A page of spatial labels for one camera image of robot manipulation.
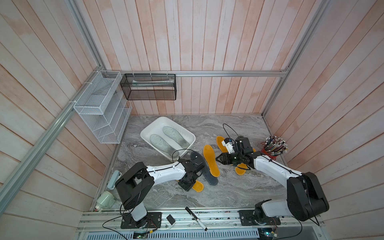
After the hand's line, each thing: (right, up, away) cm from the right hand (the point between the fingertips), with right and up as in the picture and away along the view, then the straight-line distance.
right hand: (218, 157), depth 88 cm
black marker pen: (-14, -28, -15) cm, 35 cm away
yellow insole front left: (-12, -16, -4) cm, 20 cm away
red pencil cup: (+30, +1, -3) cm, 30 cm away
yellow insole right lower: (+14, -9, +2) cm, 17 cm away
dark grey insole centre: (-5, -12, 0) cm, 13 cm away
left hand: (-15, -16, -4) cm, 22 cm away
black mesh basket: (-44, +46, +10) cm, 65 cm away
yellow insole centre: (-4, 0, +8) cm, 9 cm away
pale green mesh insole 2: (-24, +9, +16) cm, 30 cm away
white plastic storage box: (-33, +11, +18) cm, 39 cm away
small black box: (-27, -29, -14) cm, 42 cm away
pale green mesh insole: (-35, +6, +13) cm, 38 cm away
